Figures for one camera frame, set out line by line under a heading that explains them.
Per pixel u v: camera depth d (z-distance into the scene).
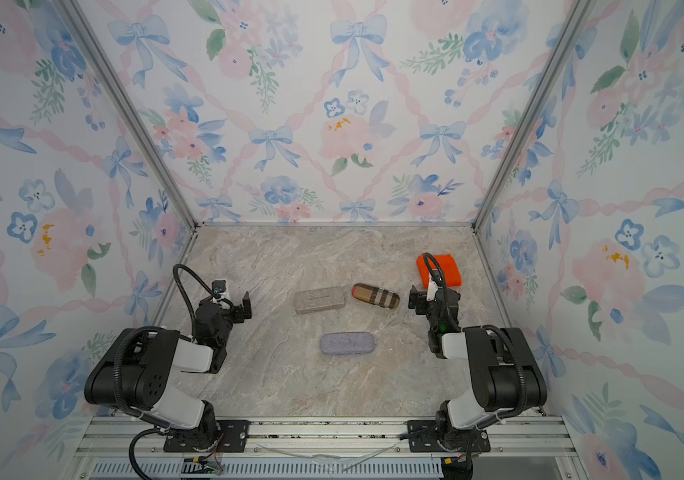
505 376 0.45
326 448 0.73
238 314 0.84
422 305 0.86
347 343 0.86
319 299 0.95
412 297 0.88
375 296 0.96
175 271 0.68
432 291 0.82
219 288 0.79
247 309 0.86
